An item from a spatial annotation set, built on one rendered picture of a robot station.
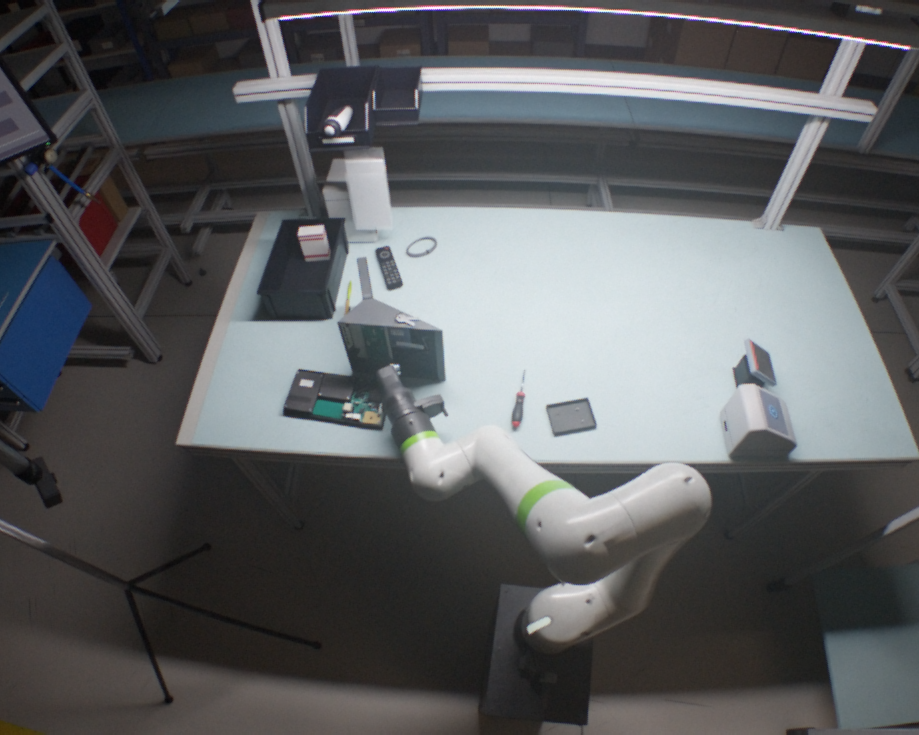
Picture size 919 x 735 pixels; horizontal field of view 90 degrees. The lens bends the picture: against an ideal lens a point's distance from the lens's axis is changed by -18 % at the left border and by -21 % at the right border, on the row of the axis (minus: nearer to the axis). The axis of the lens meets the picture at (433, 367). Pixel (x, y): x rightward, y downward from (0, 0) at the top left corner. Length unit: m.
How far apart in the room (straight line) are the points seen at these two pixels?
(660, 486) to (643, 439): 0.55
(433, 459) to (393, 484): 1.24
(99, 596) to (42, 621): 0.31
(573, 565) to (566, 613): 0.38
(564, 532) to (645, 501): 0.13
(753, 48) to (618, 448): 3.64
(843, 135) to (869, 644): 2.19
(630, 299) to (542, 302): 0.26
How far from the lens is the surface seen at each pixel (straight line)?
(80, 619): 2.76
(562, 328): 1.54
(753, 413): 1.37
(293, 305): 1.58
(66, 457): 3.13
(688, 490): 0.87
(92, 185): 2.70
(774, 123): 2.93
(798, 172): 1.98
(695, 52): 4.45
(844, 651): 2.30
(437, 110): 2.55
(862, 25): 1.22
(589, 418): 1.40
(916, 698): 2.45
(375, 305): 1.32
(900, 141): 3.30
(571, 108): 2.60
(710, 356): 1.61
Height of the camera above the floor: 2.20
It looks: 56 degrees down
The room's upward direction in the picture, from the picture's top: 6 degrees counter-clockwise
